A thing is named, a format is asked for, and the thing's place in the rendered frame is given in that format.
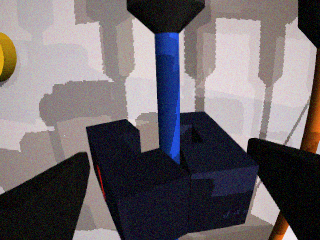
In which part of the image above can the yellow short cylinder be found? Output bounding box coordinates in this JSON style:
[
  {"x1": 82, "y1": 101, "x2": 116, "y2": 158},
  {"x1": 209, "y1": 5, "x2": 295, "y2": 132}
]
[{"x1": 0, "y1": 32, "x2": 17, "y2": 83}]

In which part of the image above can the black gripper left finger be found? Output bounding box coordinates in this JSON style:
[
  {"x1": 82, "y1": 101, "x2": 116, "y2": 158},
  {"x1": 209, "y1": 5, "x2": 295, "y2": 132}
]
[{"x1": 0, "y1": 152, "x2": 91, "y2": 240}]

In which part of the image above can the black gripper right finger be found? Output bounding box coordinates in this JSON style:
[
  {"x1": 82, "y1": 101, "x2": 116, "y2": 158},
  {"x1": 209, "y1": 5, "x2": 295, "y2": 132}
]
[{"x1": 247, "y1": 137, "x2": 320, "y2": 240}]

